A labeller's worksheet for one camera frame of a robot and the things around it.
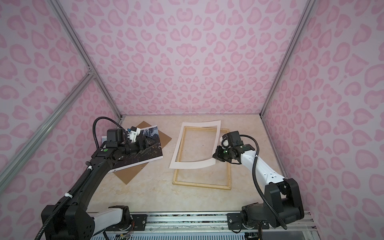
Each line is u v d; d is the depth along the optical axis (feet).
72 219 1.24
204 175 2.92
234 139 2.23
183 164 3.03
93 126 2.01
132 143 2.34
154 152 3.23
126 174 2.99
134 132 2.42
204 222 2.45
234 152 2.04
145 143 2.26
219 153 2.45
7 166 1.70
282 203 1.35
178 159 3.11
